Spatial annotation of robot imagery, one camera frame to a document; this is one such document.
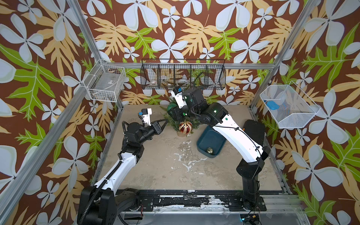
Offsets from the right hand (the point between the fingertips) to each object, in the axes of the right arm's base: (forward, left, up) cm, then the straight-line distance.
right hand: (170, 109), depth 69 cm
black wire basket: (+40, +7, -5) cm, 40 cm away
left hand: (-2, +1, -6) cm, 6 cm away
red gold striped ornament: (-6, -7, -7) cm, 12 cm away
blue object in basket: (+14, -63, -11) cm, 65 cm away
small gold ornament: (-6, -24, -32) cm, 41 cm away
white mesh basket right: (+10, -70, -9) cm, 71 cm away
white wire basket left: (+25, +42, -1) cm, 49 cm away
